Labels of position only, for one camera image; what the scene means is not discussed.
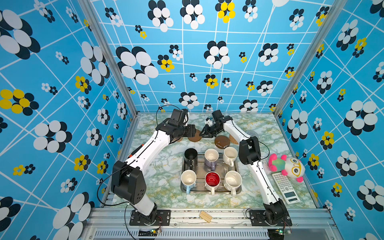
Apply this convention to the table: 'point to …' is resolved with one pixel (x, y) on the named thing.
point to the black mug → (191, 158)
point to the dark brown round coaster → (197, 138)
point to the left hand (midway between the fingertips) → (192, 129)
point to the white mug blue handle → (188, 179)
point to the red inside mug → (212, 180)
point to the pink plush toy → (292, 167)
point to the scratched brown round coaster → (222, 142)
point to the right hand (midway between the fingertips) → (202, 135)
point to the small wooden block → (206, 216)
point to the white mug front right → (233, 180)
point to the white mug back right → (230, 154)
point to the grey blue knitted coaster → (252, 133)
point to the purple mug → (211, 157)
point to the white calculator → (286, 187)
